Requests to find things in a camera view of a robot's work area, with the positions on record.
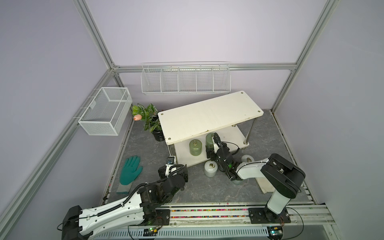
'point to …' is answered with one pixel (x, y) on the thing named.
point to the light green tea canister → (209, 141)
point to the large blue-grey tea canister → (237, 182)
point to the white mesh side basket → (105, 114)
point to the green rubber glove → (130, 171)
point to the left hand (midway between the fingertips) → (178, 166)
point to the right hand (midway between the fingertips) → (212, 143)
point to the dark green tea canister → (195, 147)
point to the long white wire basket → (208, 77)
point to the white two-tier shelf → (190, 130)
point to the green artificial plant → (149, 116)
